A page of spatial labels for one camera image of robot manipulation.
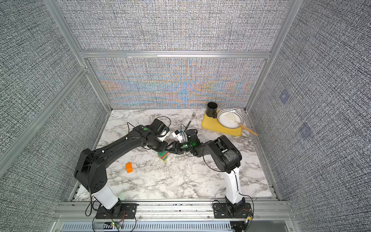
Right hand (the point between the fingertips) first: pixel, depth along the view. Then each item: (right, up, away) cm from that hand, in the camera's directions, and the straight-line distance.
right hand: (166, 148), depth 88 cm
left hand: (0, 0, -3) cm, 3 cm away
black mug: (+32, +25, +22) cm, 46 cm away
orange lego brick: (-22, -12, -1) cm, 25 cm away
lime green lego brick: (-2, -9, +3) cm, 9 cm away
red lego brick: (-1, -5, -2) cm, 5 cm away
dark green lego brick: (-2, -3, -3) cm, 5 cm away
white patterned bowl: (+41, +16, +22) cm, 49 cm away
